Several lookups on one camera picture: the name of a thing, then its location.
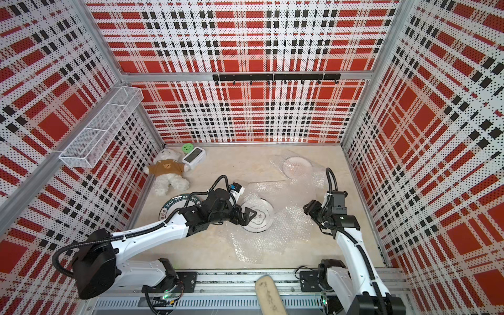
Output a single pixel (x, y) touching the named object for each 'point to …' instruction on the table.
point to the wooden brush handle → (270, 300)
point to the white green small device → (195, 157)
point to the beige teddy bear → (168, 169)
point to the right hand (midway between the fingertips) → (310, 210)
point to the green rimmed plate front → (178, 202)
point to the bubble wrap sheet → (291, 226)
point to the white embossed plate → (262, 219)
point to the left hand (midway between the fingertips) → (250, 210)
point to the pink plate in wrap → (297, 168)
